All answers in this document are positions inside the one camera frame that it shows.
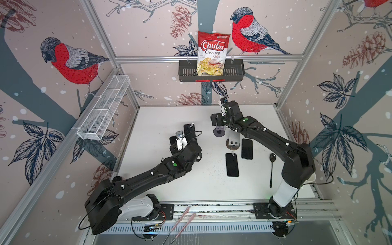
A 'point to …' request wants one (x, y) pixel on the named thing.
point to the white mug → (311, 179)
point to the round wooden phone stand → (231, 147)
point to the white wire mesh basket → (103, 107)
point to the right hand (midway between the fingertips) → (217, 115)
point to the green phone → (247, 148)
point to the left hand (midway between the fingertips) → (189, 139)
